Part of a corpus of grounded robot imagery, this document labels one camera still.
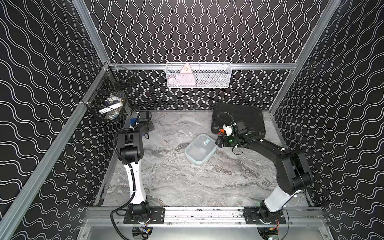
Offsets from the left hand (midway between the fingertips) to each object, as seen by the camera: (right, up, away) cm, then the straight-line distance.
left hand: (146, 125), depth 109 cm
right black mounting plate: (+63, -45, -36) cm, 85 cm away
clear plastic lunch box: (+39, -16, -10) cm, 43 cm away
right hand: (+52, -10, -15) cm, 55 cm away
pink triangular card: (+30, +29, -19) cm, 45 cm away
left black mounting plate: (+15, -46, -33) cm, 58 cm away
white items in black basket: (-6, +7, -36) cm, 37 cm away
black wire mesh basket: (-18, +30, -11) cm, 37 cm away
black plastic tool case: (+78, +7, +2) cm, 78 cm away
